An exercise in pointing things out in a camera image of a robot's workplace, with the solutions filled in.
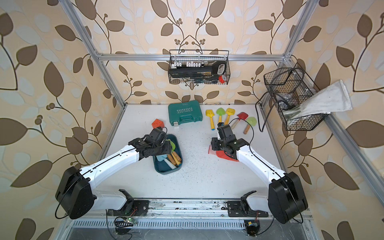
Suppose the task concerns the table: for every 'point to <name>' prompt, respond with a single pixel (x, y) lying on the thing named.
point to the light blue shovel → (163, 157)
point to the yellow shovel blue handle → (210, 113)
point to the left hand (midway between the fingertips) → (170, 147)
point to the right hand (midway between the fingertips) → (215, 142)
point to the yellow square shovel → (177, 161)
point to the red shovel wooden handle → (242, 115)
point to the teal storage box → (159, 167)
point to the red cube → (157, 123)
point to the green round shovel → (173, 147)
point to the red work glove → (221, 154)
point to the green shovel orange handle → (220, 111)
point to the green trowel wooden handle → (246, 129)
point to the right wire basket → (289, 88)
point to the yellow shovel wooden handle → (229, 111)
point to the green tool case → (180, 113)
